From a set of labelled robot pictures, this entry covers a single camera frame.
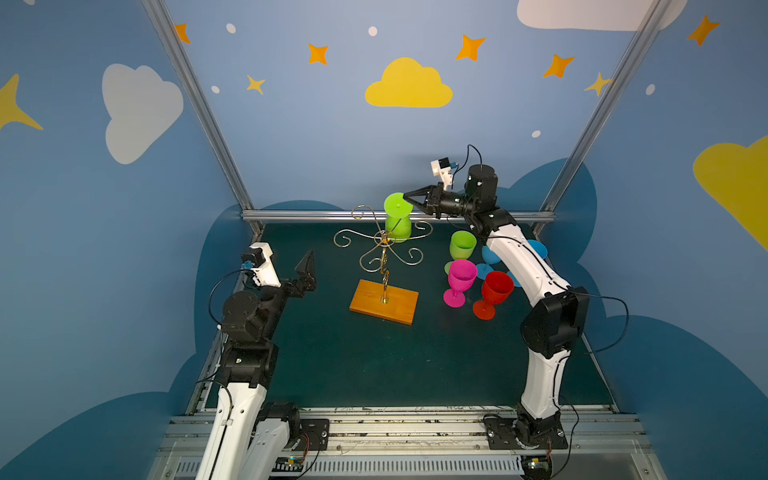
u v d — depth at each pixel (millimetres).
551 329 521
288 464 729
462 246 954
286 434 626
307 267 637
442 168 733
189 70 780
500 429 752
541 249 945
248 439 461
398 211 753
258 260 523
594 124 898
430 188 729
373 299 984
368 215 795
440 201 705
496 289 836
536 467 733
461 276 950
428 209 711
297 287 584
